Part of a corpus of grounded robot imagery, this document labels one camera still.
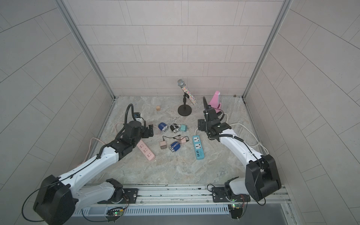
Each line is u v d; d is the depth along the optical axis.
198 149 0.86
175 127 0.95
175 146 0.86
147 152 0.84
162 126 0.96
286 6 0.71
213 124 0.63
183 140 0.89
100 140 0.91
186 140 0.90
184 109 1.08
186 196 0.72
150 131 0.74
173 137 0.94
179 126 0.96
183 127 0.96
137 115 0.69
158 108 1.08
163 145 0.89
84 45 0.85
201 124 0.76
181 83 0.87
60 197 0.37
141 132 0.64
